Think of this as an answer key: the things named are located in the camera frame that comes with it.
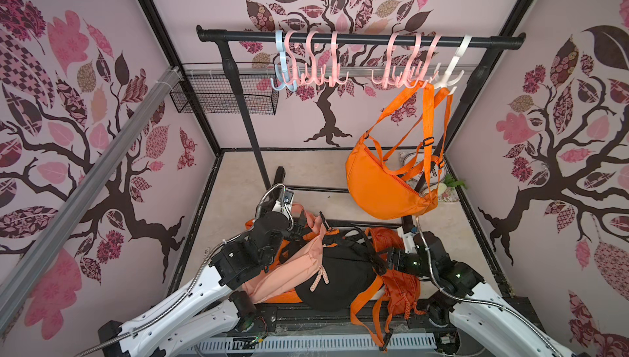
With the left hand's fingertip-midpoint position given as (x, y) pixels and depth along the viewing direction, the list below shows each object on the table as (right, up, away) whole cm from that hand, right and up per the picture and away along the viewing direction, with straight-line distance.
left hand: (286, 211), depth 71 cm
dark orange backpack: (+33, -25, +2) cm, 42 cm away
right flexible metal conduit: (+39, -15, -14) cm, 44 cm away
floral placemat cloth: (+67, +2, +32) cm, 74 cm away
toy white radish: (+67, +7, +33) cm, 75 cm away
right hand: (+31, -16, +7) cm, 35 cm away
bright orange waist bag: (+38, +9, +7) cm, 40 cm away
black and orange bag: (+20, -20, +8) cm, 30 cm away
